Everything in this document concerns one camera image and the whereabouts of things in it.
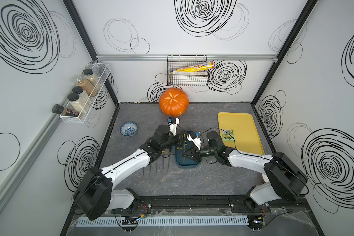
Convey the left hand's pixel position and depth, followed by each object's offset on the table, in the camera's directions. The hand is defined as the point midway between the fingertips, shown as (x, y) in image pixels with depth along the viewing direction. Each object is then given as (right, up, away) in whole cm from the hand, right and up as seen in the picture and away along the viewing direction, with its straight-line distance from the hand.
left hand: (187, 134), depth 78 cm
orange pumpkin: (-8, +20, +25) cm, 33 cm away
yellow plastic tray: (+42, -5, +21) cm, 47 cm away
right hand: (-2, -11, -1) cm, 11 cm away
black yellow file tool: (-9, -8, -9) cm, 15 cm away
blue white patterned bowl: (-40, +1, +24) cm, 47 cm away
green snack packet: (+29, -5, +21) cm, 36 cm away
